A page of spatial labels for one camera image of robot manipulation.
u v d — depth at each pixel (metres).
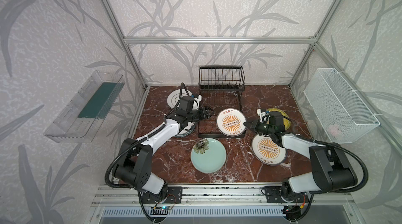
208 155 0.87
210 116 0.77
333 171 0.43
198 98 0.80
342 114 0.64
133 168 0.43
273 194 0.73
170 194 0.73
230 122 0.89
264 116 0.83
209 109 0.81
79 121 0.63
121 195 0.75
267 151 0.87
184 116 0.67
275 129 0.71
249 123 0.86
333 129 0.74
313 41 0.94
